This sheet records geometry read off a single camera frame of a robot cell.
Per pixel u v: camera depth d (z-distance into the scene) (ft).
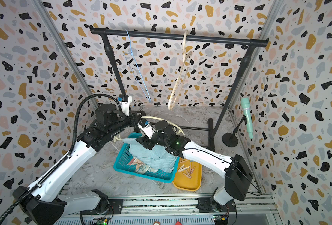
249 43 1.62
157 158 2.67
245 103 2.56
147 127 2.02
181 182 2.79
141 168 2.75
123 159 2.75
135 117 1.96
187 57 3.13
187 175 2.74
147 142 2.09
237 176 1.39
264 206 2.47
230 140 3.29
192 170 2.81
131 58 3.07
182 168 2.82
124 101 1.92
